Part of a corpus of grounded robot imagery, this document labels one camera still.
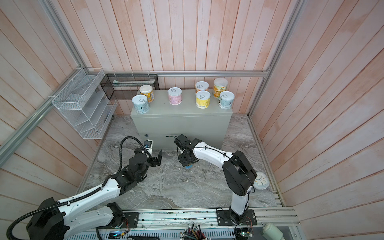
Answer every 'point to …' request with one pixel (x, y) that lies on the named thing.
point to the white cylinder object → (272, 232)
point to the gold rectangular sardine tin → (189, 166)
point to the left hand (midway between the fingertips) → (153, 151)
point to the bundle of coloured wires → (192, 233)
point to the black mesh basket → (125, 86)
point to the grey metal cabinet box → (164, 120)
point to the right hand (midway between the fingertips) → (186, 159)
